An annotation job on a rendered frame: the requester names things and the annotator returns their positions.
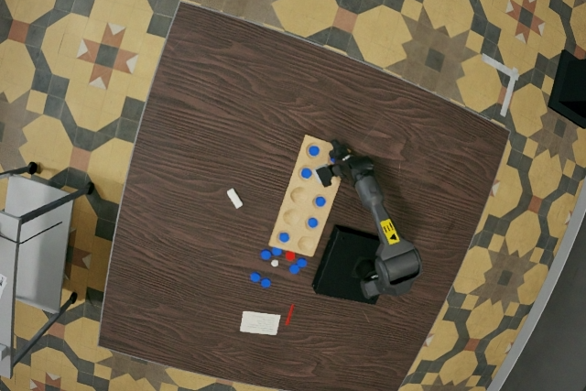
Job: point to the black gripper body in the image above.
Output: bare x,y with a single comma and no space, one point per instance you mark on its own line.
338,151

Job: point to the beige tray with round pockets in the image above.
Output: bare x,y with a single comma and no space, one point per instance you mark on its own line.
299,203

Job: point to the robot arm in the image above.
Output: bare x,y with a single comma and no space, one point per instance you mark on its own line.
397,256

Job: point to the white paper sheet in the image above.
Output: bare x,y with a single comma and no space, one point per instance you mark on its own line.
260,322

